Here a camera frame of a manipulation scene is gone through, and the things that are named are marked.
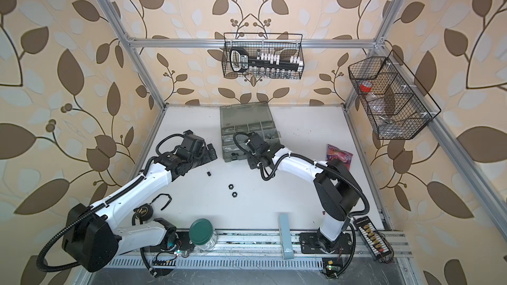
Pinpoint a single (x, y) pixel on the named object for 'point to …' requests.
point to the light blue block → (288, 249)
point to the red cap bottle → (366, 86)
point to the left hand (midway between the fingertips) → (205, 152)
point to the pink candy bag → (333, 153)
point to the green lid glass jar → (202, 235)
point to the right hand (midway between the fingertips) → (255, 158)
